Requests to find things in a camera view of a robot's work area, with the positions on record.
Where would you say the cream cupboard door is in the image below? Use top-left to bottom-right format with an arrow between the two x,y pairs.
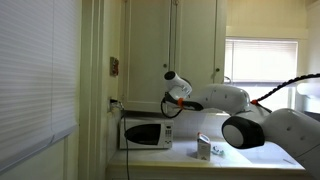
175,0 -> 228,88
121,0 -> 173,113

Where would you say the white microwave oven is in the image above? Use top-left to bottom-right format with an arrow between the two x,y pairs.
119,116 -> 175,150

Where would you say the white box with blue circle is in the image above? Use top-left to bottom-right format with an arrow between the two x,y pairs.
196,132 -> 212,162

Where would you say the white window blind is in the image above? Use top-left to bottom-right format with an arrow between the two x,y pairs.
224,38 -> 299,84

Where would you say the white door blind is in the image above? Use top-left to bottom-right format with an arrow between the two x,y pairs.
0,0 -> 79,174

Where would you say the cream panelled room door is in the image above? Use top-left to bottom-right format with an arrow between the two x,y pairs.
0,126 -> 81,180

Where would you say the cream wall cupboard carcass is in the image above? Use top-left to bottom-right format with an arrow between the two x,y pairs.
118,0 -> 228,114

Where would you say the red wall decoration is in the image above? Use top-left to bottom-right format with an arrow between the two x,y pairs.
109,56 -> 120,78

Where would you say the black power cable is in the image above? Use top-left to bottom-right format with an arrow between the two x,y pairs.
123,113 -> 131,180

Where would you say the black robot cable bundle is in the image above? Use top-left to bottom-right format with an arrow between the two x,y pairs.
160,72 -> 320,119

